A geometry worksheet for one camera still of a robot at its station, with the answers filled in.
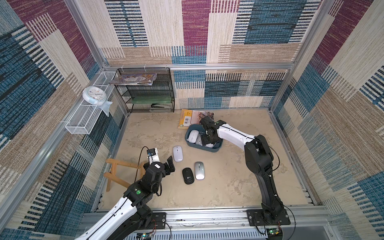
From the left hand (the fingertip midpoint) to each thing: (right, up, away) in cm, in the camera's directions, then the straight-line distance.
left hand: (164, 157), depth 79 cm
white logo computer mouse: (+26, +4, +20) cm, 33 cm away
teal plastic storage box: (+30, +2, +19) cm, 36 cm away
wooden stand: (-21, -6, -11) cm, 24 cm away
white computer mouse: (+5, -1, +17) cm, 18 cm away
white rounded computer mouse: (+15, +9, +23) cm, 29 cm away
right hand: (+25, +7, +21) cm, 33 cm away
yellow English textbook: (+11, +23, +37) cm, 45 cm away
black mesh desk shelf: (-11, +37, +33) cm, 51 cm away
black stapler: (-12, +31, +31) cm, 45 cm away
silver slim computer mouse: (+19, -10, +10) cm, 23 cm away
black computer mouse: (+12, -12, +7) cm, 18 cm away
